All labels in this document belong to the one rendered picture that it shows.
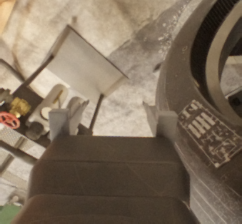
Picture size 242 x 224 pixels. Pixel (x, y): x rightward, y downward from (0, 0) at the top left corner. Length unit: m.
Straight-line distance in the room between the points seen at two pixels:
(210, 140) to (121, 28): 0.76
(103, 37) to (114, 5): 0.16
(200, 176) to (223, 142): 0.04
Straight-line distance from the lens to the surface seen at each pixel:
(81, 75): 1.05
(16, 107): 0.69
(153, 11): 0.87
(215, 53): 0.44
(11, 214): 3.18
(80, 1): 0.91
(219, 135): 0.21
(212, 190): 0.19
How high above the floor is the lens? 0.85
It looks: 50 degrees down
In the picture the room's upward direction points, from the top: 169 degrees counter-clockwise
